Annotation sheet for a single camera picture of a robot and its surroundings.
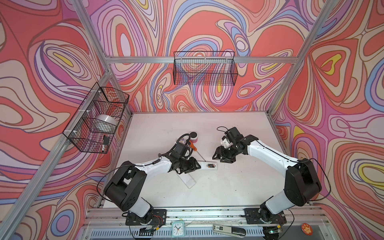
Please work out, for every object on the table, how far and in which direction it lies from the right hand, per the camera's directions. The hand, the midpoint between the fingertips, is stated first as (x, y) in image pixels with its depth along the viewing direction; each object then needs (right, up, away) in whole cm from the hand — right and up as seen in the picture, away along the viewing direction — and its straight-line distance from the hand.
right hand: (217, 162), depth 83 cm
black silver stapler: (+4, -27, -18) cm, 32 cm away
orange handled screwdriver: (-13, +6, +15) cm, 21 cm away
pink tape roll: (-13, +13, +15) cm, 24 cm away
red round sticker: (+40, -29, -13) cm, 51 cm away
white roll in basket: (-57, +24, -10) cm, 62 cm away
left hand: (-10, -4, +2) cm, 11 cm away
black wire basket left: (-64, +20, -10) cm, 68 cm away
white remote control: (-5, -3, +5) cm, 8 cm away
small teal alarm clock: (-21, -28, -14) cm, 38 cm away
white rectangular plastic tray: (-17, -10, +1) cm, 20 cm away
